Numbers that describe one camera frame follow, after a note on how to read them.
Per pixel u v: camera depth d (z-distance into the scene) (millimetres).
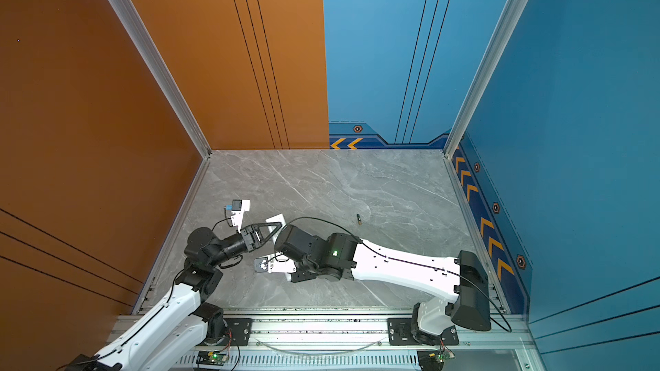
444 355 695
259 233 674
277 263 561
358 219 968
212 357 709
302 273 598
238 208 680
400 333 725
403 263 434
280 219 707
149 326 478
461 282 398
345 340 729
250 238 642
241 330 735
